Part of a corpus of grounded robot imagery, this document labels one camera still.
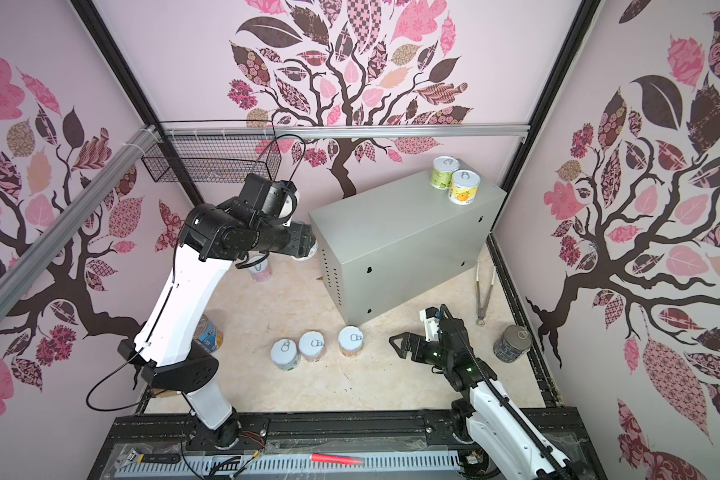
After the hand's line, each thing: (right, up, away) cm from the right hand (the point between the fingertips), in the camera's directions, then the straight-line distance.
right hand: (401, 339), depth 82 cm
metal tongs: (+28, +6, +12) cm, 31 cm away
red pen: (-18, -25, -12) cm, 33 cm away
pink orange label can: (-26, -2, +1) cm, 26 cm away
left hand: (-26, +27, -16) cm, 41 cm away
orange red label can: (-15, -1, +2) cm, 15 cm away
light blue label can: (-33, -4, -1) cm, 33 cm away
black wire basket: (-60, +58, +13) cm, 84 cm away
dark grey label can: (+31, 0, -3) cm, 31 cm away
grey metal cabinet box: (-8, +26, -14) cm, 30 cm away
